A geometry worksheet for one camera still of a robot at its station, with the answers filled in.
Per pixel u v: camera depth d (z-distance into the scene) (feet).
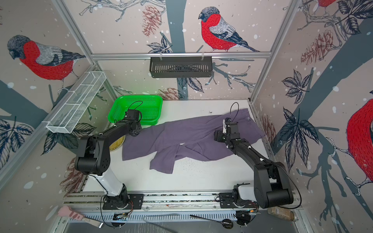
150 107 3.50
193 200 2.47
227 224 2.17
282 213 2.16
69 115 2.39
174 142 3.14
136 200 2.39
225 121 2.72
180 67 3.50
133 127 2.37
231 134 2.26
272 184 1.39
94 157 1.58
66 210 2.27
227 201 2.39
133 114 2.56
